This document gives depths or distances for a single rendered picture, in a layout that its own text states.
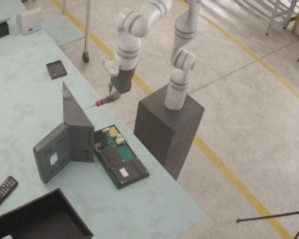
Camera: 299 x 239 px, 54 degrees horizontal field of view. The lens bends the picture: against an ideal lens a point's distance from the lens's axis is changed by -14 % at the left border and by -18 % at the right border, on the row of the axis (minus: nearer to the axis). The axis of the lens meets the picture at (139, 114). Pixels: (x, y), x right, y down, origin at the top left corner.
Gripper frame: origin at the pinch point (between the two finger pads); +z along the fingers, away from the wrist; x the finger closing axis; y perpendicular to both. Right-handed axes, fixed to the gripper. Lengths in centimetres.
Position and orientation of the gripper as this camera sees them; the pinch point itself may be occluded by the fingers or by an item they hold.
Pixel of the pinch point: (111, 99)
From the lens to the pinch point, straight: 122.5
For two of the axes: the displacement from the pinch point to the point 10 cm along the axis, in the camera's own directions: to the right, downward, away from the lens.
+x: -5.4, -7.2, 4.3
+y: 8.2, -3.5, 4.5
